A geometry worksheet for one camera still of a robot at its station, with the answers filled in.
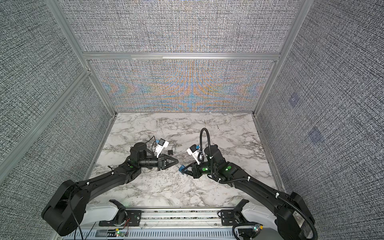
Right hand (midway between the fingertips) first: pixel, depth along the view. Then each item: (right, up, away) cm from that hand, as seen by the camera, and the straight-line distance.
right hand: (183, 169), depth 73 cm
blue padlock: (0, +2, -1) cm, 2 cm away
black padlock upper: (-10, +5, +24) cm, 26 cm away
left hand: (-3, +3, +1) cm, 4 cm away
